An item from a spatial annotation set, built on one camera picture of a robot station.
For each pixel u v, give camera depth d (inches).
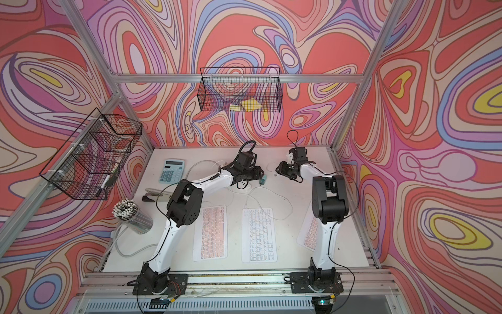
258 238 33.1
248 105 35.8
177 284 28.3
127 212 28.9
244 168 32.4
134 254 32.2
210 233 33.9
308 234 34.0
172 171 41.5
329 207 21.9
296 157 32.8
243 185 35.1
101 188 28.3
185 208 23.8
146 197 37.7
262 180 39.2
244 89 37.7
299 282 28.9
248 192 39.7
